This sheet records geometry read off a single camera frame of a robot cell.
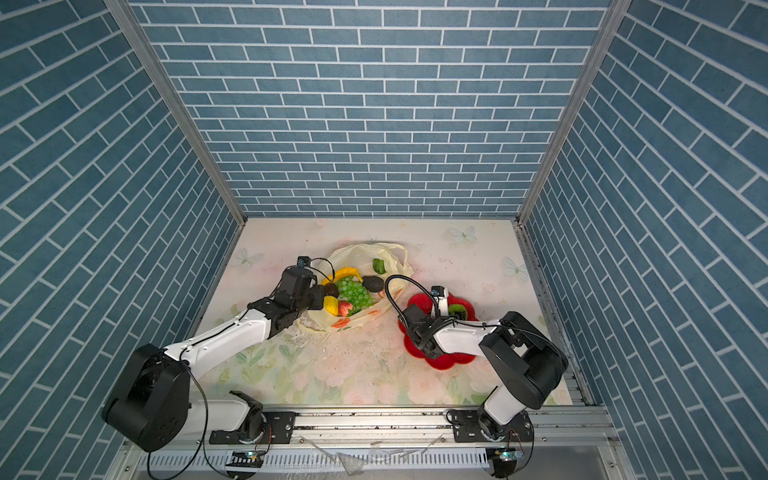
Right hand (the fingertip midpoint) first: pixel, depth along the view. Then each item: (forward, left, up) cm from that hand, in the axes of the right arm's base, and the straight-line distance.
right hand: (453, 317), depth 91 cm
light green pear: (+1, +1, +4) cm, 4 cm away
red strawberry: (-1, +34, +2) cm, 34 cm away
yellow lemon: (-1, +38, +4) cm, 38 cm away
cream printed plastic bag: (+14, +21, +7) cm, 27 cm away
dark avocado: (+8, +26, +3) cm, 28 cm away
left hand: (+2, +40, +8) cm, 40 cm away
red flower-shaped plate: (+3, +9, +3) cm, 10 cm away
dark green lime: (+15, +25, +3) cm, 29 cm away
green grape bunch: (+5, +32, +3) cm, 33 cm away
